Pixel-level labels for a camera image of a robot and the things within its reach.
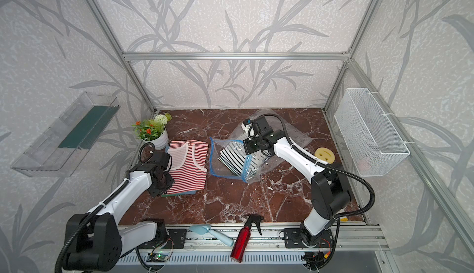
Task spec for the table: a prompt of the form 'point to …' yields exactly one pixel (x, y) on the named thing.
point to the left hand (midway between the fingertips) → (168, 186)
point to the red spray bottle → (242, 237)
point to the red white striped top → (189, 165)
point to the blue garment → (167, 148)
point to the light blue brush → (201, 229)
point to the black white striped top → (234, 157)
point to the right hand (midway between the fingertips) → (244, 144)
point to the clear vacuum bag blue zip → (235, 133)
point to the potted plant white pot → (154, 131)
